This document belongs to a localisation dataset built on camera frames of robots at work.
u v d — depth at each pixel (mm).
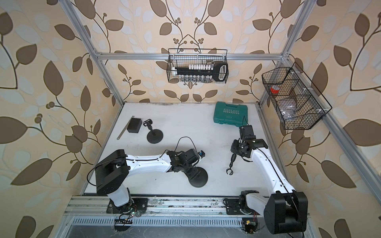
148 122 838
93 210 742
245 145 578
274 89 868
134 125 1068
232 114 1083
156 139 992
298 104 731
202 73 848
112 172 481
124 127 1060
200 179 820
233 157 817
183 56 911
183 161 661
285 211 386
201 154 755
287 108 735
